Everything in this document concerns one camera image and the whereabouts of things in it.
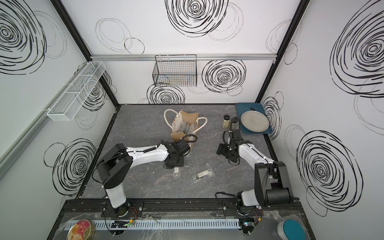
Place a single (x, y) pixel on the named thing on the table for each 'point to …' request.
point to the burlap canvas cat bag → (176, 133)
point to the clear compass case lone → (202, 175)
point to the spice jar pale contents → (226, 121)
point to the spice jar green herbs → (234, 124)
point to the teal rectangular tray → (242, 107)
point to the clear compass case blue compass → (187, 128)
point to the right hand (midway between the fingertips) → (222, 154)
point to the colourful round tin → (83, 229)
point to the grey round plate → (255, 121)
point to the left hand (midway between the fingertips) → (180, 165)
